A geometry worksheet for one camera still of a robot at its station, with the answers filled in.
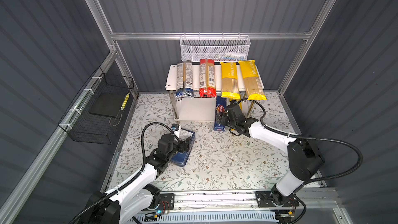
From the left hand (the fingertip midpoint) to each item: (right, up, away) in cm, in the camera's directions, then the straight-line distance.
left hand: (183, 135), depth 84 cm
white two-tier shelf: (+4, +15, +15) cm, 22 cm away
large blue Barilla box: (-1, -12, -3) cm, 12 cm away
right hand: (+23, +9, +6) cm, 25 cm away
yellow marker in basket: (-29, +20, -4) cm, 36 cm away
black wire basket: (-41, +11, -12) cm, 45 cm away
